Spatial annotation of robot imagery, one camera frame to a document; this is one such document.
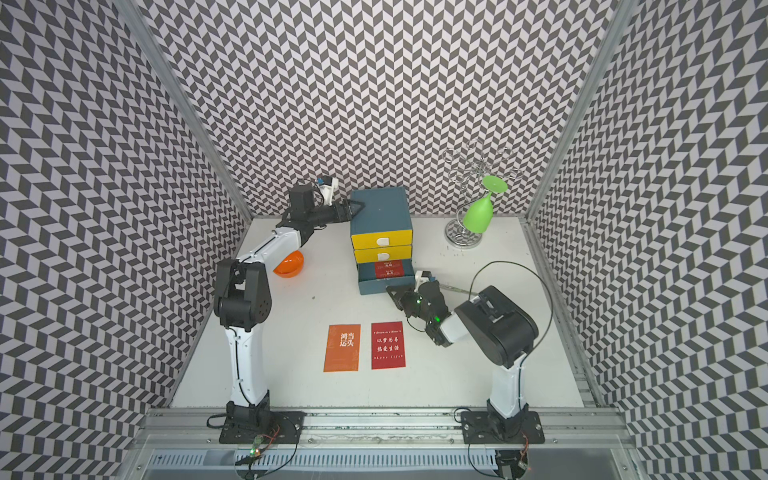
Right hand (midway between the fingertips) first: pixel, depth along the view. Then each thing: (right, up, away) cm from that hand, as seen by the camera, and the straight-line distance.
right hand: (383, 292), depth 91 cm
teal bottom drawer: (-5, +2, +1) cm, 5 cm away
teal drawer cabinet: (+1, +25, 0) cm, 25 cm away
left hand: (-8, +27, +4) cm, 28 cm away
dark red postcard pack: (+1, -15, -4) cm, 15 cm away
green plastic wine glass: (+28, +23, -4) cm, 37 cm away
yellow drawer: (0, +12, +1) cm, 12 cm away
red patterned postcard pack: (+1, +6, +11) cm, 13 cm away
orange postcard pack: (-12, -16, -4) cm, 20 cm away
